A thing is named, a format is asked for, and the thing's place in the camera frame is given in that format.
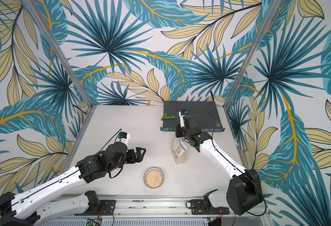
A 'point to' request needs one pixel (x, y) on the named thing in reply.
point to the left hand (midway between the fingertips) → (138, 153)
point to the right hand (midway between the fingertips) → (168, 129)
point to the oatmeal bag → (179, 149)
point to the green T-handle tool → (166, 117)
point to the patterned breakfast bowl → (153, 177)
